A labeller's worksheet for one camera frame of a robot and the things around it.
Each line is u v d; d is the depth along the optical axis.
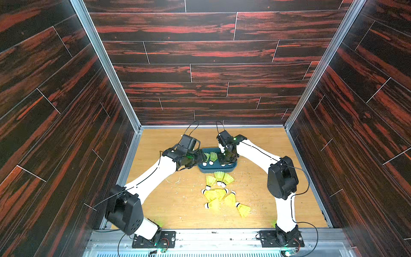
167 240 0.70
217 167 0.89
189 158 0.69
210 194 0.86
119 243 0.69
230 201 0.84
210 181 0.89
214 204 0.82
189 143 0.64
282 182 0.53
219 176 0.91
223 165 0.91
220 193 0.87
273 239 0.73
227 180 0.91
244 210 0.80
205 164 0.98
